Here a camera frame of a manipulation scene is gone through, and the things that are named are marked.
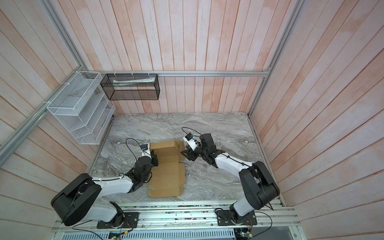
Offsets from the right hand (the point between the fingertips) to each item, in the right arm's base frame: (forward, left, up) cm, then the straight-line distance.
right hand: (185, 149), depth 88 cm
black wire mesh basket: (+36, +37, +19) cm, 55 cm away
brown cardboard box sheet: (-13, +10, -11) cm, 20 cm away
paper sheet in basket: (+32, +34, +25) cm, 53 cm away
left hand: (-2, +19, -2) cm, 19 cm away
